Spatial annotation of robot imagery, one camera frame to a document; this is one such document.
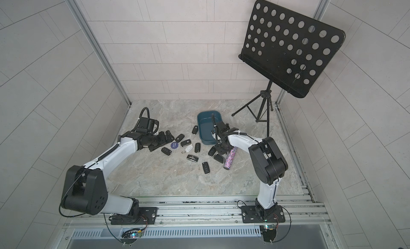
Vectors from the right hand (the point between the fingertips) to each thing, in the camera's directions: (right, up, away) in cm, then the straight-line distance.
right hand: (222, 148), depth 95 cm
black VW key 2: (-22, +3, -1) cm, 23 cm away
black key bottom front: (-9, -8, -10) cm, 16 cm away
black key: (-17, +11, +5) cm, 21 cm away
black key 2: (-15, +1, -2) cm, 15 cm away
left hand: (-29, +7, -8) cm, 30 cm away
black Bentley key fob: (-17, -4, -7) cm, 19 cm away
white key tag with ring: (-20, 0, -2) cm, 21 cm away
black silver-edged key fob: (-2, -4, -7) cm, 8 cm away
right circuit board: (+18, -30, -28) cm, 45 cm away
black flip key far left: (-33, -1, -4) cm, 33 cm away
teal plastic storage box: (-10, +14, +4) cm, 17 cm away
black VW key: (-26, +6, +1) cm, 27 cm away
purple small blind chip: (-29, +2, -1) cm, 29 cm away
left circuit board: (-40, -30, -29) cm, 58 cm away
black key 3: (-6, -1, -4) cm, 7 cm away
